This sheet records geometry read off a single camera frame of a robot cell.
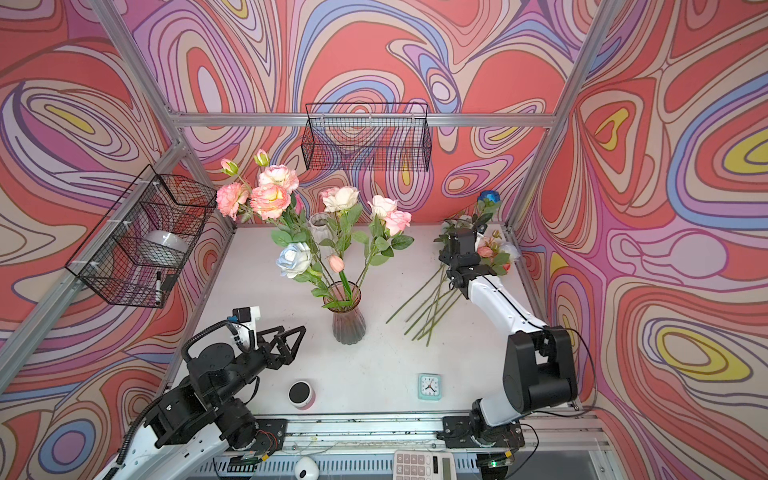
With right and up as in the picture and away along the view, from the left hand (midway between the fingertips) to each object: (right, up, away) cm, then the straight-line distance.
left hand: (299, 329), depth 69 cm
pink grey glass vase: (+9, +6, +10) cm, 14 cm away
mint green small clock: (+32, -18, +10) cm, 38 cm away
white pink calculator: (+29, -32, 0) cm, 43 cm away
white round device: (+2, -31, -2) cm, 32 cm away
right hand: (+42, +18, +21) cm, 50 cm away
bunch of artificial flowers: (+34, -2, +27) cm, 43 cm away
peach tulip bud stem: (+9, +15, +2) cm, 18 cm away
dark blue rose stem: (+52, +34, +22) cm, 66 cm away
